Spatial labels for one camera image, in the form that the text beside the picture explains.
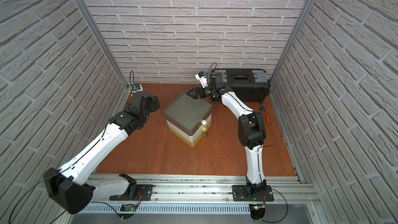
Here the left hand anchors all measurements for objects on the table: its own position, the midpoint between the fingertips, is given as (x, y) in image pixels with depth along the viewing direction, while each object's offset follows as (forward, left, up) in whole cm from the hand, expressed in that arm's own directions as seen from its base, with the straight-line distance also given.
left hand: (150, 97), depth 76 cm
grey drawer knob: (-9, -28, -24) cm, 38 cm away
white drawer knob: (-8, -27, -10) cm, 30 cm away
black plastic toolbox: (+19, -58, -9) cm, 62 cm away
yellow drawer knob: (-9, -27, -16) cm, 33 cm away
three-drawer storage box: (-6, -19, -10) cm, 22 cm away
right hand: (+12, -22, -8) cm, 27 cm away
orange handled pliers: (+14, -70, -25) cm, 76 cm away
